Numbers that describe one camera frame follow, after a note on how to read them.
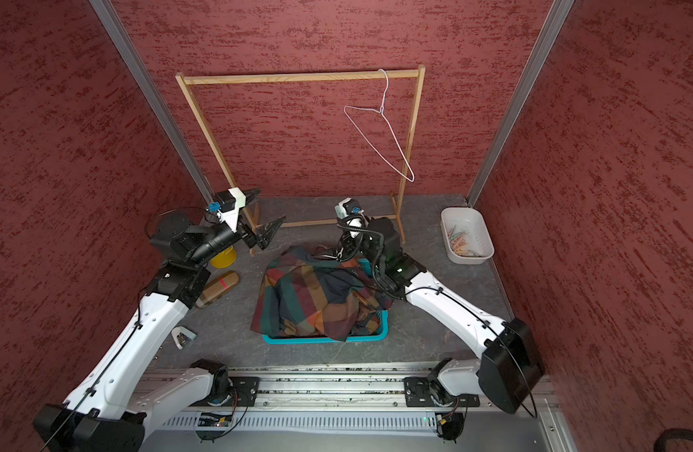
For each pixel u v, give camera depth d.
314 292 0.74
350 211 0.61
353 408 0.73
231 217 0.52
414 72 0.68
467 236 1.09
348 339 0.73
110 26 0.73
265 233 0.56
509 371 0.41
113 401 0.39
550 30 0.74
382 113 0.76
